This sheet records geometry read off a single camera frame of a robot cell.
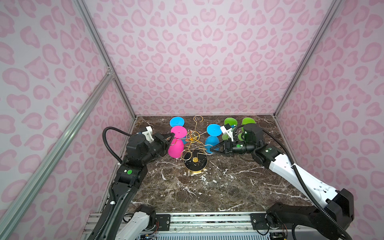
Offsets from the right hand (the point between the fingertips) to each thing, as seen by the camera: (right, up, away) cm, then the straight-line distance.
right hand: (213, 150), depth 64 cm
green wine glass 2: (+24, +14, +32) cm, 42 cm away
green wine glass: (+15, +14, +31) cm, 37 cm away
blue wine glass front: (-16, +13, +11) cm, 23 cm away
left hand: (-16, +8, 0) cm, 18 cm away
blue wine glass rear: (+1, +8, +7) cm, 11 cm away
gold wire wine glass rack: (-8, -9, +29) cm, 31 cm away
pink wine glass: (-18, -2, +10) cm, 21 cm away
